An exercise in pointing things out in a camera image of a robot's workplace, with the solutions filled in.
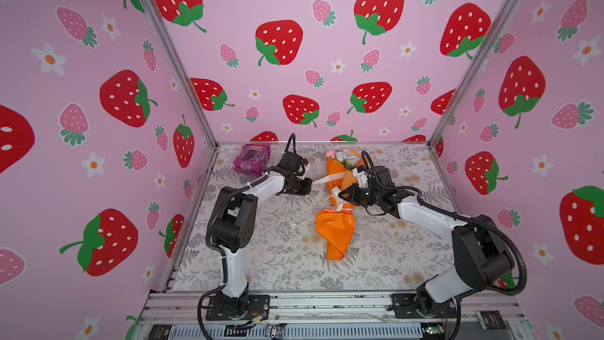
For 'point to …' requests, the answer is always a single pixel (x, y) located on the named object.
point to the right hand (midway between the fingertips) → (338, 194)
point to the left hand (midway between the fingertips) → (311, 188)
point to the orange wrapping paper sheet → (337, 223)
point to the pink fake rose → (330, 153)
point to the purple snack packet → (252, 160)
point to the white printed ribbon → (335, 194)
